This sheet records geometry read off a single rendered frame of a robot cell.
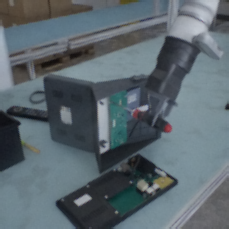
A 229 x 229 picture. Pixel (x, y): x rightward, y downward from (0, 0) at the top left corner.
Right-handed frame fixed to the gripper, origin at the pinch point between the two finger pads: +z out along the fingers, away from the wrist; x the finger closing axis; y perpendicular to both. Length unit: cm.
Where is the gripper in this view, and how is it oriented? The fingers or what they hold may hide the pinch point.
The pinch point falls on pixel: (155, 127)
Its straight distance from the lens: 63.2
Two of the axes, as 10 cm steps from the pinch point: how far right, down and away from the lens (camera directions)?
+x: -6.2, -2.2, -7.6
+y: -6.7, -3.5, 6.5
